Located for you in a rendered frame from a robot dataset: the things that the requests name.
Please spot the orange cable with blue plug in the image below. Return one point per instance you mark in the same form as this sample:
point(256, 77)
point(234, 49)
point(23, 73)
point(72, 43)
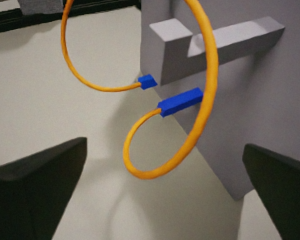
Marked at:
point(147, 81)

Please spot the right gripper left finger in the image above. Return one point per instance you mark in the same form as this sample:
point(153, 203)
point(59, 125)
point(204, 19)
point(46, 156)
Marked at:
point(35, 190)

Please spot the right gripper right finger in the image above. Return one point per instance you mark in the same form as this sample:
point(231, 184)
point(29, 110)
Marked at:
point(276, 179)

